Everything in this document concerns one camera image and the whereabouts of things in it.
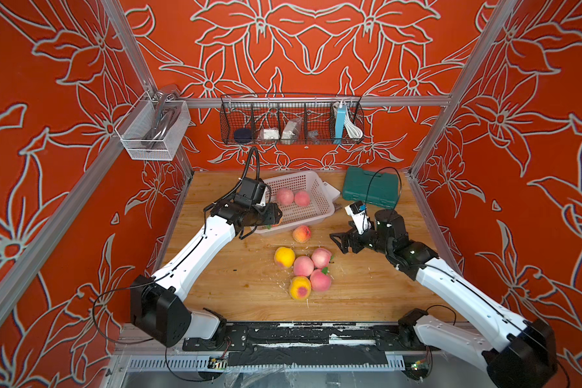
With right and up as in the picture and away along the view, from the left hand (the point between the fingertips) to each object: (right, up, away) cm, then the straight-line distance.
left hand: (273, 211), depth 80 cm
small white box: (+25, +6, +28) cm, 39 cm away
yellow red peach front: (+9, -25, -3) cm, 26 cm away
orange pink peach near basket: (+10, -10, +11) cm, 18 cm away
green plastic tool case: (+47, +8, +35) cm, 59 cm away
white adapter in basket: (-1, +28, +7) cm, 29 cm away
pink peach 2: (+10, -19, +3) cm, 22 cm away
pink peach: (+11, +4, +22) cm, 25 cm away
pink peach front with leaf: (+3, +5, +23) cm, 23 cm away
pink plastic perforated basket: (+19, +1, +22) cm, 29 cm away
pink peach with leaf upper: (+17, -17, +3) cm, 24 cm away
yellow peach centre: (+3, -17, +5) cm, 18 cm away
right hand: (+21, -5, -4) cm, 22 cm away
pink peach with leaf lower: (+16, -23, -1) cm, 28 cm away
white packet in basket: (+5, +30, +10) cm, 32 cm away
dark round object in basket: (-13, +30, +14) cm, 36 cm away
